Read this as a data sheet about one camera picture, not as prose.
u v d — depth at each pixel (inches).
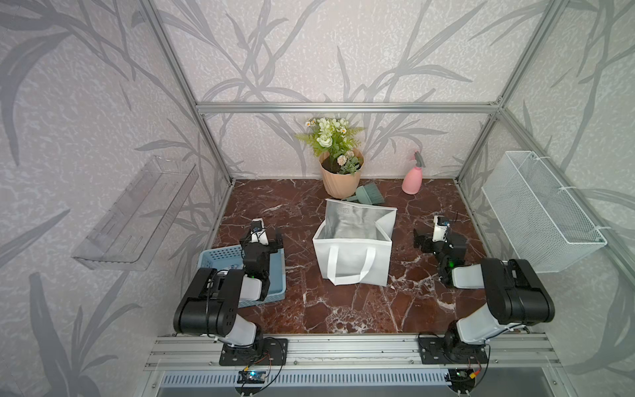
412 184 44.3
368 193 45.4
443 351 28.6
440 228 32.5
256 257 26.8
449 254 28.8
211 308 17.1
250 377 27.8
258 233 29.7
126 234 25.4
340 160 40.1
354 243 27.8
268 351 28.5
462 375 29.1
